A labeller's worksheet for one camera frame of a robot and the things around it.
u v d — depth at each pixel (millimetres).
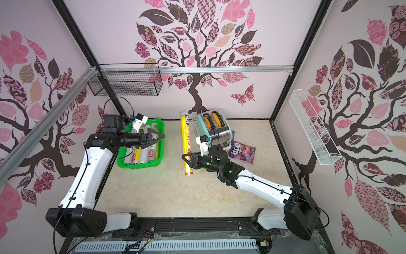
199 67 940
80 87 782
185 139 707
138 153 937
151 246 697
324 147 651
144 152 923
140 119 656
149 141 600
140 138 617
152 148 927
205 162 637
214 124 927
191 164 654
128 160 897
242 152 986
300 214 405
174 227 745
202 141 658
